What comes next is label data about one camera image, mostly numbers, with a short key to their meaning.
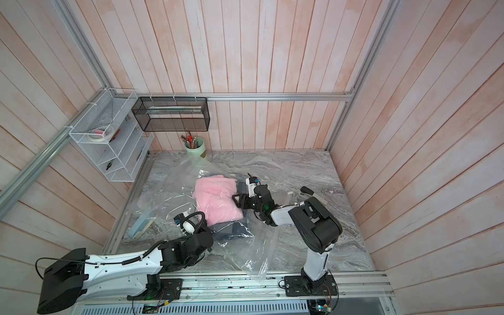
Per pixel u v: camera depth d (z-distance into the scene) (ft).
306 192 3.18
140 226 2.81
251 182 2.78
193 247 1.94
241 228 2.61
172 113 3.38
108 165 2.89
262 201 2.46
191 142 3.22
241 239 2.56
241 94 3.20
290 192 3.32
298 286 2.37
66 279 1.34
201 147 3.41
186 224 2.22
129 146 2.89
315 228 1.63
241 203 2.74
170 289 2.40
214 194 2.76
